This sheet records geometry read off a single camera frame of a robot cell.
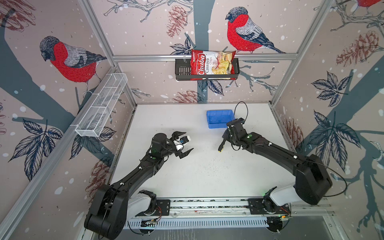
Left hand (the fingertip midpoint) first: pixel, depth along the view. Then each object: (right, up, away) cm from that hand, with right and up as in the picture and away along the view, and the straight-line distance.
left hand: (187, 139), depth 80 cm
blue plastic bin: (+22, +11, +31) cm, 39 cm away
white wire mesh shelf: (-45, +9, -9) cm, 47 cm away
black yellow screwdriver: (+20, -5, +5) cm, 21 cm away
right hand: (+21, +1, +7) cm, 22 cm away
